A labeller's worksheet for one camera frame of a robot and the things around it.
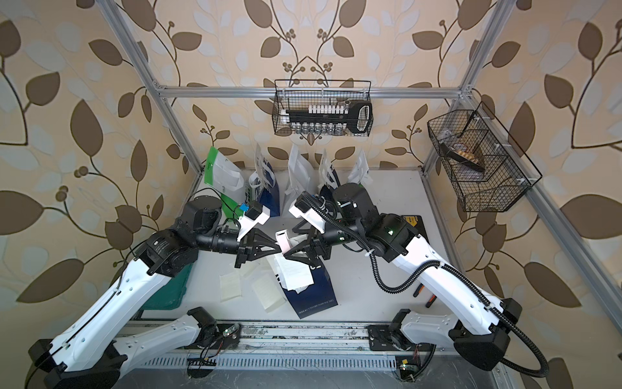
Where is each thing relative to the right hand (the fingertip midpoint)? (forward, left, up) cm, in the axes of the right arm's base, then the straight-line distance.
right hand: (291, 241), depth 59 cm
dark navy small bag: (+38, -11, -16) cm, 43 cm away
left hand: (-1, +4, +1) cm, 4 cm away
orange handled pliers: (-6, -44, -33) cm, 56 cm away
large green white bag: (+39, +30, -16) cm, 51 cm away
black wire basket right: (+24, -60, -1) cm, 64 cm away
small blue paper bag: (+34, +14, -16) cm, 41 cm away
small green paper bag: (+35, -23, -13) cm, 44 cm away
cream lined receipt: (-2, +12, -33) cm, 35 cm away
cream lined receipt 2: (+1, +26, -34) cm, 42 cm away
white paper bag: (+42, -1, -21) cm, 47 cm away
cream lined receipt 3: (+7, +20, -33) cm, 39 cm away
